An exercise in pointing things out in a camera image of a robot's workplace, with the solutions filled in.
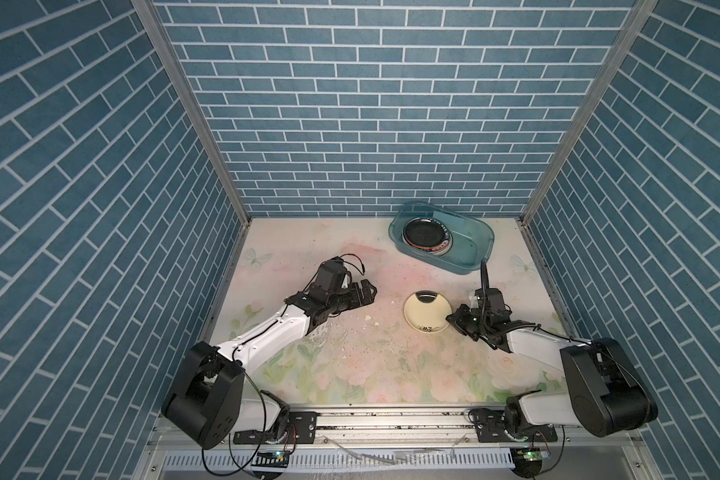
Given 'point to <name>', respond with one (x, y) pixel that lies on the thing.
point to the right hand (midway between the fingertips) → (444, 313)
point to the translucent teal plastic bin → (472, 236)
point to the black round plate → (428, 234)
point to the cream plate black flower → (426, 312)
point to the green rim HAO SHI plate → (440, 248)
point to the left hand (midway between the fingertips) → (367, 293)
